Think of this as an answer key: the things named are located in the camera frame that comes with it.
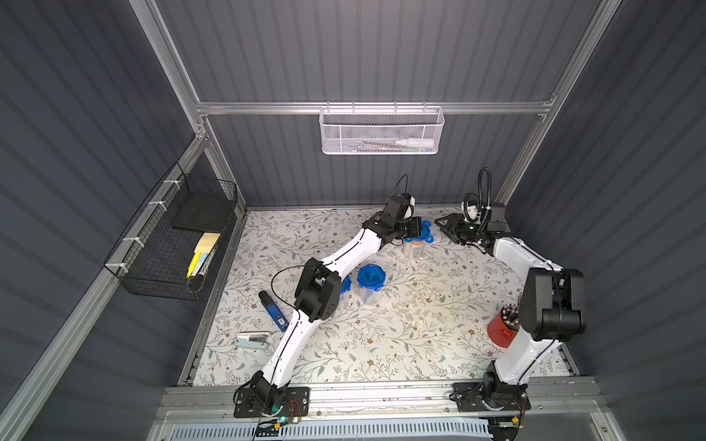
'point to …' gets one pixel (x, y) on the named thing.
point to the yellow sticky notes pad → (204, 244)
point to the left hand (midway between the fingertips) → (430, 230)
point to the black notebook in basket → (202, 211)
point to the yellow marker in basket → (192, 264)
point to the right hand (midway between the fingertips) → (442, 223)
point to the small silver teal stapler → (253, 340)
